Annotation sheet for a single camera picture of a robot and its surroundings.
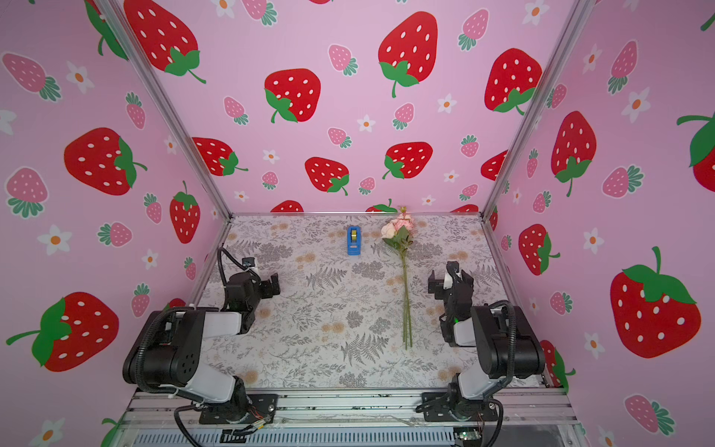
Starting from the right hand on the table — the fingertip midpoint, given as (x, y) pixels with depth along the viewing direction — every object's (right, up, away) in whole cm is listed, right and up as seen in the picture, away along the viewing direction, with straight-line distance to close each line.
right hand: (447, 271), depth 92 cm
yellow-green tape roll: (-32, +13, +16) cm, 38 cm away
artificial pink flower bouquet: (-14, +14, +16) cm, 25 cm away
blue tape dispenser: (-32, +10, +16) cm, 37 cm away
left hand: (-63, -2, +4) cm, 63 cm away
